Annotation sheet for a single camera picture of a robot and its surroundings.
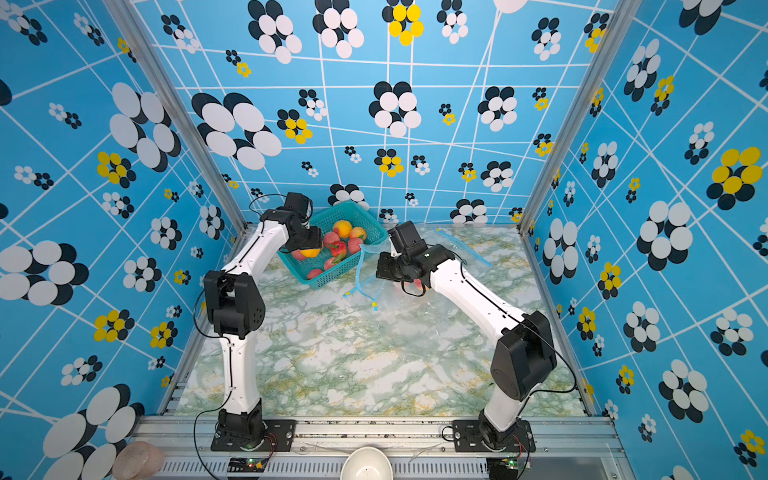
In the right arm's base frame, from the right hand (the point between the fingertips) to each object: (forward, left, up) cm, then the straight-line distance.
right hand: (382, 268), depth 83 cm
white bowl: (-43, +3, -18) cm, 47 cm away
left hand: (+17, +23, -7) cm, 30 cm away
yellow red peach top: (+29, +17, -13) cm, 36 cm away
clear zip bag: (+28, -36, -20) cm, 50 cm away
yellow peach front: (+10, +24, -6) cm, 27 cm away
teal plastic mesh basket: (+37, +15, -11) cm, 41 cm away
